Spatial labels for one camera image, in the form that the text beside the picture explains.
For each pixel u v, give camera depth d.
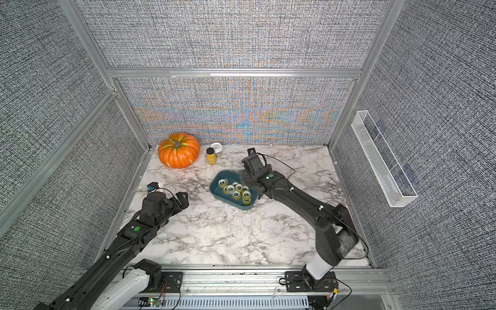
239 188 0.98
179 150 1.03
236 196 0.97
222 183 1.00
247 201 0.94
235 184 1.00
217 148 1.10
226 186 0.99
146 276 0.62
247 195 0.96
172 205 0.64
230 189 0.98
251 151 0.74
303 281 0.65
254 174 0.63
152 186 0.70
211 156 1.07
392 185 0.72
